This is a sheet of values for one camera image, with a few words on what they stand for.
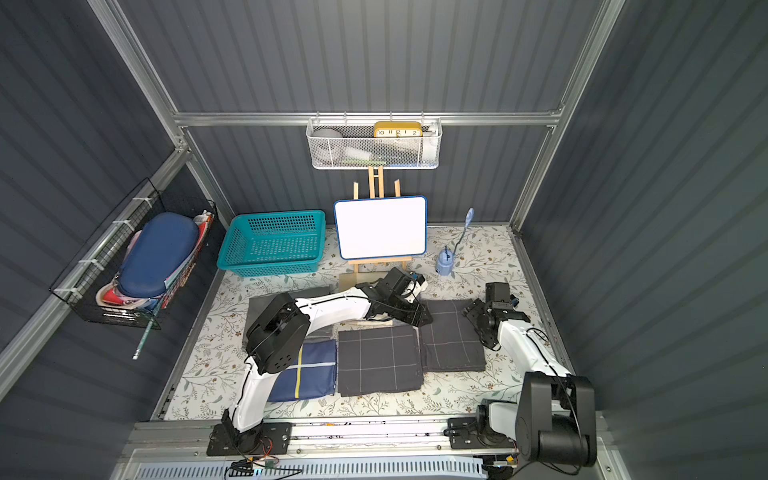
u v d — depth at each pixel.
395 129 0.87
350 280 1.05
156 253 0.68
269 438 0.73
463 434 0.74
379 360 0.85
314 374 0.83
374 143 0.90
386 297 0.74
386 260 0.99
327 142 0.83
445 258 0.99
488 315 0.64
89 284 0.62
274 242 1.16
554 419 0.41
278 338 0.54
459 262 1.09
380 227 0.96
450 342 0.89
